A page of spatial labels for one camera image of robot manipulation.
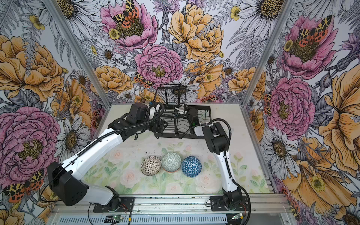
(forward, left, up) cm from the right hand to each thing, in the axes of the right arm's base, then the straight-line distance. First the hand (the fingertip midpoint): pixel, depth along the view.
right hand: (187, 105), depth 107 cm
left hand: (-28, +17, +13) cm, 35 cm away
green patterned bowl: (-40, +12, -9) cm, 42 cm away
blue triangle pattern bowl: (-43, -1, -9) cm, 44 cm away
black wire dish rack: (-9, +2, -8) cm, 12 cm away
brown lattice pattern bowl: (-41, +24, -10) cm, 49 cm away
